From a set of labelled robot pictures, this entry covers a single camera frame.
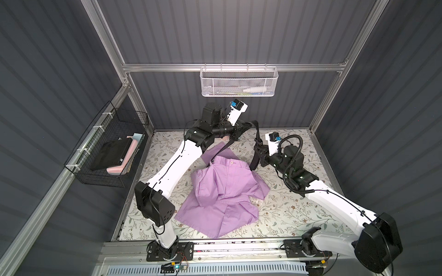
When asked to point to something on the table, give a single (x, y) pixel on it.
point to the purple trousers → (225, 195)
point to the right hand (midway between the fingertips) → (257, 146)
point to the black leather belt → (258, 144)
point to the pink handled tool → (117, 171)
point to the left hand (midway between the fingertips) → (252, 126)
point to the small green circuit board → (172, 267)
